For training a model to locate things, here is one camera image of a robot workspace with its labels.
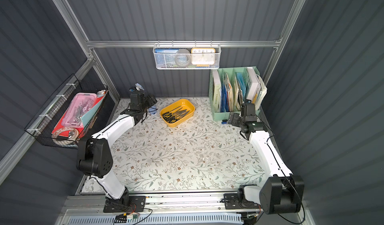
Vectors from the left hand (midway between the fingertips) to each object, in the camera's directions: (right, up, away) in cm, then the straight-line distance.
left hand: (148, 96), depth 91 cm
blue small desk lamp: (+6, -8, -13) cm, 16 cm away
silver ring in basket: (-34, -19, -25) cm, 47 cm away
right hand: (+56, -13, -8) cm, 58 cm away
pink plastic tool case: (-29, -5, -16) cm, 34 cm away
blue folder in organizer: (+48, -2, +6) cm, 48 cm away
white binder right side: (+69, +5, +6) cm, 69 cm away
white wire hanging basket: (+25, +18, -1) cm, 31 cm away
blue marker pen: (+49, -17, +14) cm, 54 cm away
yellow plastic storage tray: (+15, -10, +20) cm, 27 cm away
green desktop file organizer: (+50, +5, +1) cm, 51 cm away
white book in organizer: (+43, +4, +3) cm, 43 cm away
